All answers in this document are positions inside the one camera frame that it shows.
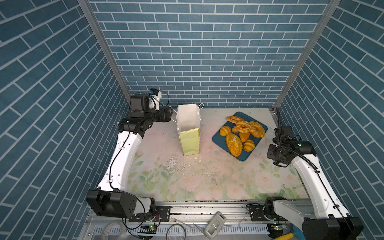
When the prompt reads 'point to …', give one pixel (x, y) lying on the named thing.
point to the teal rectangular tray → (220, 141)
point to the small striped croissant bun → (249, 145)
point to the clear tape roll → (104, 235)
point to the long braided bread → (234, 119)
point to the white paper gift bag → (189, 123)
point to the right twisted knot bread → (257, 129)
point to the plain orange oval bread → (244, 136)
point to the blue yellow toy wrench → (287, 236)
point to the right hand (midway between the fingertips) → (272, 152)
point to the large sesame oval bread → (234, 144)
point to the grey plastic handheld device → (215, 225)
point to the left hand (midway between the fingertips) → (166, 109)
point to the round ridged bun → (225, 130)
